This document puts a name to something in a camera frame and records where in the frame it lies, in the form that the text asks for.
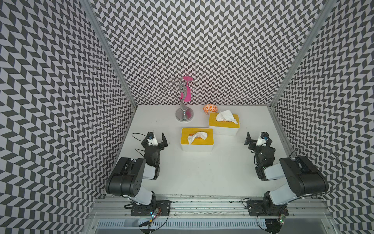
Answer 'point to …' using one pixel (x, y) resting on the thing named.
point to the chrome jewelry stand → (182, 87)
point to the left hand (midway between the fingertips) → (155, 134)
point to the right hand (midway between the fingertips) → (255, 134)
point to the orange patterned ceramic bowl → (210, 108)
